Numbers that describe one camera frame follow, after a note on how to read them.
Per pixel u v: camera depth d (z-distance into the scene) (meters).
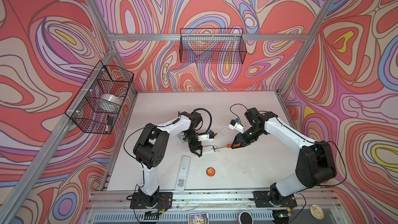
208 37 0.87
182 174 0.82
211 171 0.82
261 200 0.73
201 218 0.68
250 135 0.71
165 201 0.72
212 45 0.96
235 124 0.77
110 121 0.73
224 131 0.98
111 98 0.73
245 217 0.65
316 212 0.70
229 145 0.79
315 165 0.43
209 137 0.80
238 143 0.74
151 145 0.51
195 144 0.77
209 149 0.86
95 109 0.74
